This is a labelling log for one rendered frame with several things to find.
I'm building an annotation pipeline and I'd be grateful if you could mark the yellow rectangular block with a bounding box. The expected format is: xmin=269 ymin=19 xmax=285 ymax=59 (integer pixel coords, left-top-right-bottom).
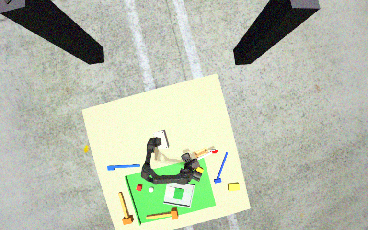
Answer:
xmin=227 ymin=182 xmax=240 ymax=191

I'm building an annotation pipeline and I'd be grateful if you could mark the green flat mat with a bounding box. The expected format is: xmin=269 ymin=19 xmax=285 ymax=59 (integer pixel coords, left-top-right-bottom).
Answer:
xmin=127 ymin=158 xmax=216 ymax=223

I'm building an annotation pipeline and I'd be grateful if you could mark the yellow cube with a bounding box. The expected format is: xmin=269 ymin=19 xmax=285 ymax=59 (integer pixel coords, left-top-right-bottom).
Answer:
xmin=195 ymin=167 xmax=204 ymax=173

